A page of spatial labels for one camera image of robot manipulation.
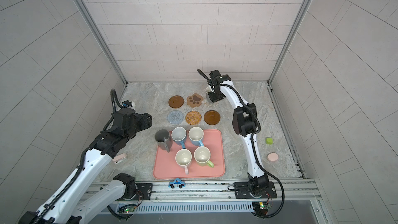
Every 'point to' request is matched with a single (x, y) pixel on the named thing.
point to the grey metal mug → (164, 140)
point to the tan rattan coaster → (193, 117)
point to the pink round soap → (272, 156)
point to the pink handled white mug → (183, 157)
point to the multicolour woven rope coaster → (212, 104)
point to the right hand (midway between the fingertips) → (215, 98)
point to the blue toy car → (177, 182)
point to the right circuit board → (260, 207)
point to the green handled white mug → (201, 156)
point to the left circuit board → (129, 210)
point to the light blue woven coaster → (175, 117)
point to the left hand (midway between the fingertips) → (150, 115)
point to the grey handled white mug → (208, 89)
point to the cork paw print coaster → (195, 100)
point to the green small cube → (269, 141)
